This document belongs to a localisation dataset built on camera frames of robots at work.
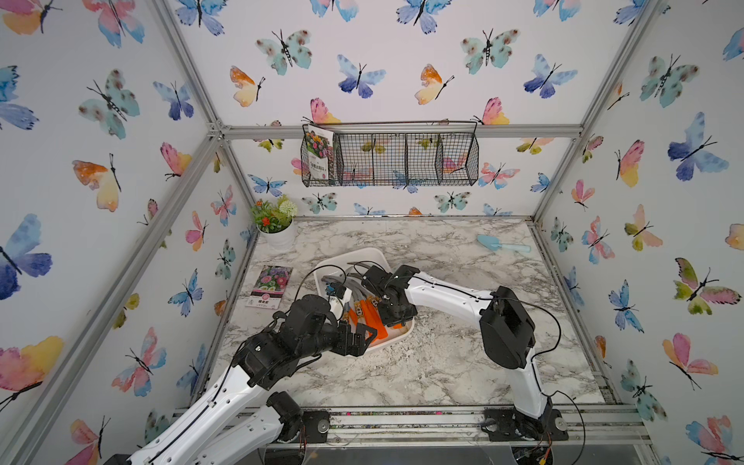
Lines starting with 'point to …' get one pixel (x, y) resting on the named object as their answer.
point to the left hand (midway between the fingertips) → (364, 329)
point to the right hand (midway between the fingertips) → (394, 316)
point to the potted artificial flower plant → (275, 223)
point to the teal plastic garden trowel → (494, 242)
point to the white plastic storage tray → (373, 258)
